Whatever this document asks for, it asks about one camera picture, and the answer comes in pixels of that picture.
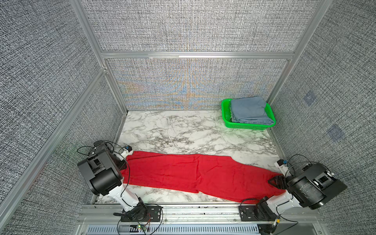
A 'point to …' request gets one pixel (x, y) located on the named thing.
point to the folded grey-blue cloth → (250, 110)
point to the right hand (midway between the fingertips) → (277, 180)
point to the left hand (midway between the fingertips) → (122, 164)
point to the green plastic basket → (226, 112)
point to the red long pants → (217, 176)
